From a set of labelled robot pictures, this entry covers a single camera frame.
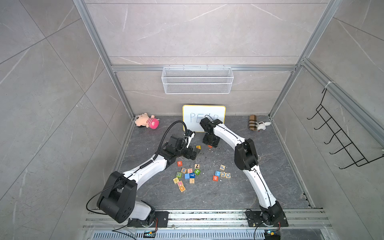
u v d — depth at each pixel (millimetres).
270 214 637
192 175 877
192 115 1011
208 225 729
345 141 658
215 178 859
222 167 908
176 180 857
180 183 838
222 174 880
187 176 879
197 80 1011
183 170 900
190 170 899
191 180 857
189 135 743
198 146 1004
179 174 879
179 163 926
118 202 418
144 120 1081
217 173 880
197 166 906
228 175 879
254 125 1105
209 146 982
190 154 756
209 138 893
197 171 893
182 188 824
